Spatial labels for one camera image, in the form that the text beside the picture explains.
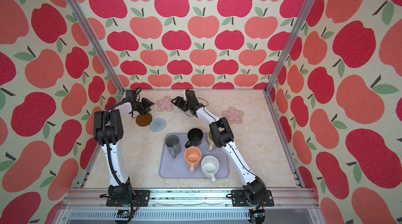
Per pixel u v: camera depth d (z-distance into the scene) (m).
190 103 0.93
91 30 0.89
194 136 0.89
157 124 1.01
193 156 0.86
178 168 0.84
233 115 1.08
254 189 0.66
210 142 0.86
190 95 0.93
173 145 0.90
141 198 0.75
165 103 1.12
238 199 0.73
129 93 0.89
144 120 1.04
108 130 0.60
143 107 0.96
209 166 0.84
